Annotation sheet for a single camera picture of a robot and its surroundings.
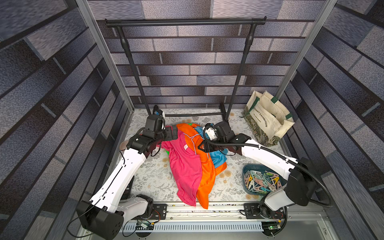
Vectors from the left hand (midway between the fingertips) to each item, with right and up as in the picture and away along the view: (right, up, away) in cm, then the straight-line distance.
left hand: (170, 128), depth 75 cm
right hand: (+15, -10, +5) cm, 19 cm away
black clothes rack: (+35, +9, +35) cm, 50 cm away
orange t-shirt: (+20, -22, +1) cm, 30 cm away
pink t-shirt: (+9, -21, +4) cm, 23 cm away
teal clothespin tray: (+49, -29, +6) cm, 57 cm away
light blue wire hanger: (+12, -5, +14) cm, 20 cm away
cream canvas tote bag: (+57, +6, +15) cm, 60 cm away
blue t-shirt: (+26, -17, +7) cm, 32 cm away
